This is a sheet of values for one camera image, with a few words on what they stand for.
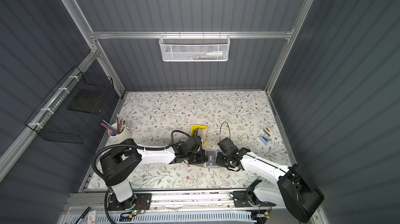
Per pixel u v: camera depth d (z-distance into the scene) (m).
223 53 0.91
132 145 0.51
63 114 0.71
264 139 0.93
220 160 0.77
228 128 1.02
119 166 0.46
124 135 0.87
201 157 0.77
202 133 0.93
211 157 0.87
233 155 0.65
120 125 0.89
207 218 0.77
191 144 0.70
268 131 0.96
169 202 0.75
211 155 0.87
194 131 0.96
